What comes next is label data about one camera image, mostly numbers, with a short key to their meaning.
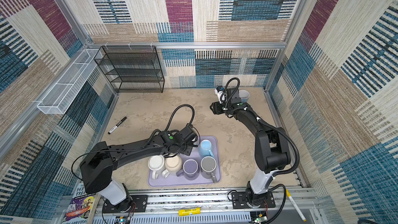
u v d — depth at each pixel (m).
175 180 0.80
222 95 0.82
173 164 0.76
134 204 0.73
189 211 0.70
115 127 0.99
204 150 0.81
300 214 0.70
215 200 0.76
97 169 0.43
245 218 0.70
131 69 1.09
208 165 0.74
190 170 0.75
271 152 0.47
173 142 0.59
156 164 0.78
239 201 0.73
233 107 0.68
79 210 0.70
